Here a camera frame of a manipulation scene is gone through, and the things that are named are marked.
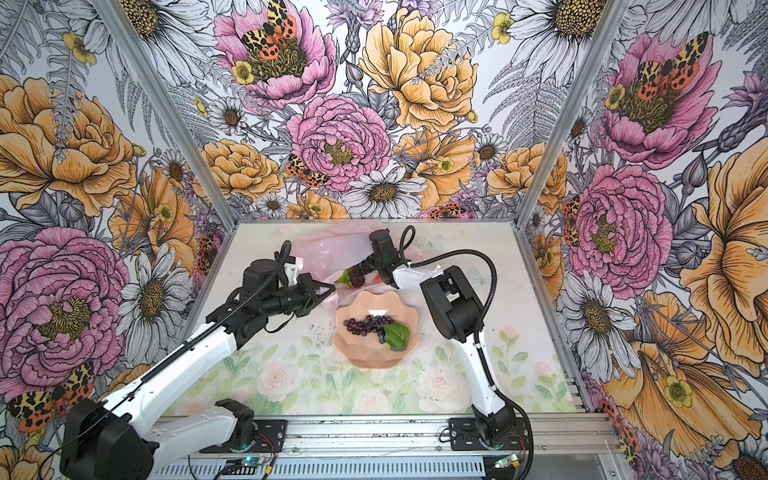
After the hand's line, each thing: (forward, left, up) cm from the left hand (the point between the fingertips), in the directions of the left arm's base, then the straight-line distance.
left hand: (335, 295), depth 77 cm
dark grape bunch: (0, -8, -16) cm, 18 cm away
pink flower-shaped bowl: (-5, -17, -14) cm, 23 cm away
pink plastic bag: (+18, 0, -3) cm, 19 cm away
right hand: (+24, -1, -10) cm, 26 cm away
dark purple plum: (+16, -3, -17) cm, 23 cm away
